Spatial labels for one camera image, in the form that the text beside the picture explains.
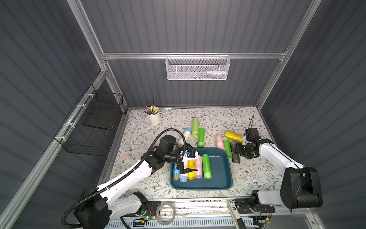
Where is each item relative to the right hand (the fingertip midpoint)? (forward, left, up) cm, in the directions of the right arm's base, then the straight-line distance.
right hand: (240, 152), depth 88 cm
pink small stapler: (-4, +73, -3) cm, 73 cm away
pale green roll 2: (+22, +27, -2) cm, 35 cm away
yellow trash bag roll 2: (+14, +1, -2) cm, 14 cm away
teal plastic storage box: (-9, +12, -4) cm, 16 cm away
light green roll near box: (-11, +38, +25) cm, 47 cm away
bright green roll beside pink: (+5, +6, -3) cm, 9 cm away
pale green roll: (-9, +21, -2) cm, 23 cm away
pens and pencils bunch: (+30, +60, +5) cm, 68 cm away
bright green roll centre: (+12, +24, -3) cm, 26 cm away
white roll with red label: (+16, +33, -3) cm, 37 cm away
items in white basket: (+40, +16, +29) cm, 52 cm away
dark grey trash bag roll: (-1, +2, -4) cm, 4 cm away
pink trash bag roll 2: (+9, +11, -3) cm, 14 cm away
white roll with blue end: (-16, +35, -2) cm, 39 cm away
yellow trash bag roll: (-7, +31, -2) cm, 32 cm away
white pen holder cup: (+26, +57, +5) cm, 63 cm away
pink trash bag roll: (-9, +26, -2) cm, 28 cm away
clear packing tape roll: (-32, +40, -1) cm, 51 cm away
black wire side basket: (+1, +85, +22) cm, 88 cm away
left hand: (-12, +28, +14) cm, 33 cm away
